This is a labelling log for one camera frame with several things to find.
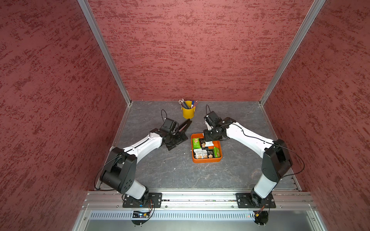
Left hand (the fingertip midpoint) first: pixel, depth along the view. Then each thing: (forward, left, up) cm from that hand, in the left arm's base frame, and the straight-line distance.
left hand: (182, 144), depth 87 cm
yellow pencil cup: (+27, -3, -3) cm, 28 cm away
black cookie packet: (-4, -18, -4) cm, 19 cm away
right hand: (+2, -15, +2) cm, 16 cm away
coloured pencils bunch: (+28, 0, +7) cm, 29 cm away
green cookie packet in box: (+3, -9, -4) cm, 10 cm away
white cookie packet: (-4, -10, -4) cm, 12 cm away
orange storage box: (+4, -23, -7) cm, 24 cm away
